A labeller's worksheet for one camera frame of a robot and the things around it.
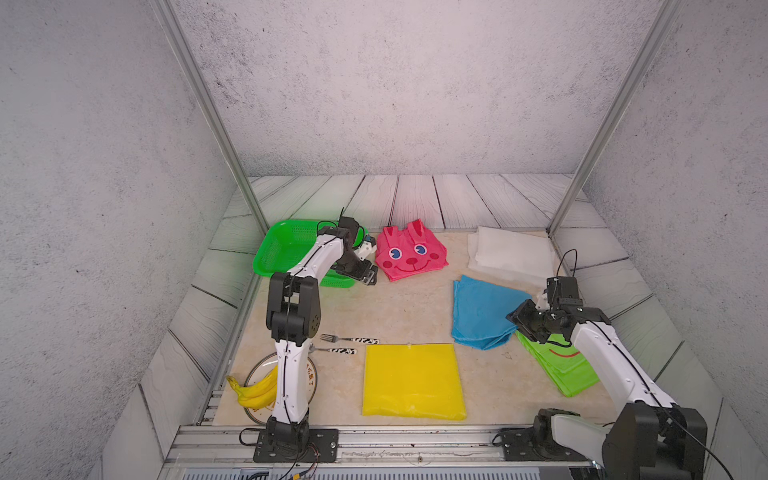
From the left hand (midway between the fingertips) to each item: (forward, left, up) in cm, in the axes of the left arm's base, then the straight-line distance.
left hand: (368, 276), depth 99 cm
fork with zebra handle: (-18, +10, -7) cm, 22 cm away
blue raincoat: (-13, -35, -3) cm, 37 cm away
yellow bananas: (-36, +27, -2) cm, 45 cm away
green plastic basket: (+20, +32, -3) cm, 38 cm away
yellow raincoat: (-31, -15, -7) cm, 35 cm away
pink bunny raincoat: (+16, -16, -5) cm, 23 cm away
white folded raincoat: (+11, -56, -5) cm, 58 cm away
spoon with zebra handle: (-22, +9, -6) cm, 25 cm away
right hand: (-19, -41, +5) cm, 45 cm away
